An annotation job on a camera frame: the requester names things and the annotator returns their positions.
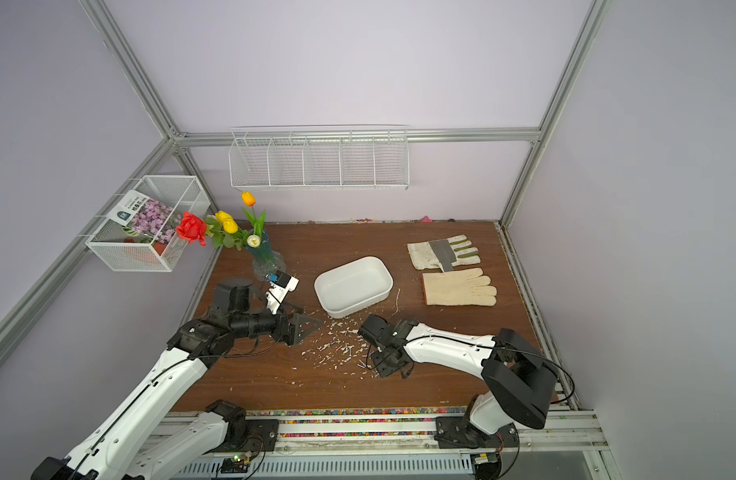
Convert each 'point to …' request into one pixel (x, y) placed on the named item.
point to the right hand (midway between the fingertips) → (386, 360)
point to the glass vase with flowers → (251, 235)
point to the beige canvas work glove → (468, 287)
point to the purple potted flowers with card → (146, 219)
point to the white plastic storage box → (353, 286)
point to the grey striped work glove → (443, 254)
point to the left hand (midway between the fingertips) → (309, 319)
